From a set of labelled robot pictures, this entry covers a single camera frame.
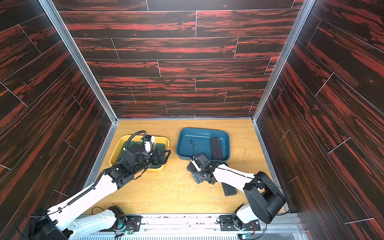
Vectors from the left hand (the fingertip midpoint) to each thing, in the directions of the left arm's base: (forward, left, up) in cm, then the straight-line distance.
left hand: (166, 151), depth 76 cm
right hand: (0, -21, -20) cm, 29 cm away
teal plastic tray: (+21, -14, -20) cm, 32 cm away
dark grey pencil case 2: (-12, -34, -19) cm, 41 cm away
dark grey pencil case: (+1, -13, -20) cm, 23 cm away
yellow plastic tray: (-3, +6, +12) cm, 14 cm away
